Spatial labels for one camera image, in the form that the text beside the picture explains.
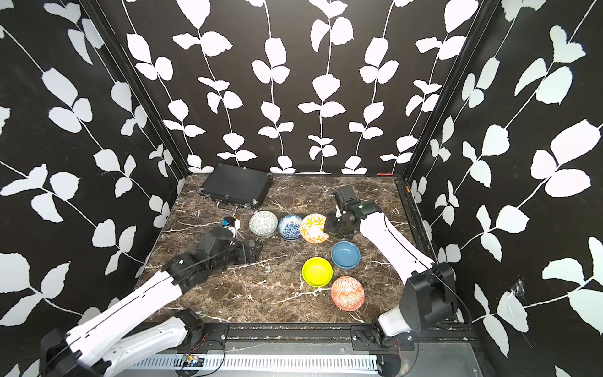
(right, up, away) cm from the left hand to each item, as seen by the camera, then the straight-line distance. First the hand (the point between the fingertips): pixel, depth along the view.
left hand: (254, 243), depth 78 cm
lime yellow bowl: (+22, -13, +9) cm, 27 cm away
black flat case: (-17, +21, +38) cm, 46 cm away
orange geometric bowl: (+33, -19, +4) cm, 38 cm away
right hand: (+24, +5, +5) cm, 25 cm away
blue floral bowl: (+10, +3, +20) cm, 23 cm away
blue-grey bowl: (+33, -7, +15) cm, 37 cm away
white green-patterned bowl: (-1, +4, +20) cm, 21 cm away
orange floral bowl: (+20, +4, +8) cm, 22 cm away
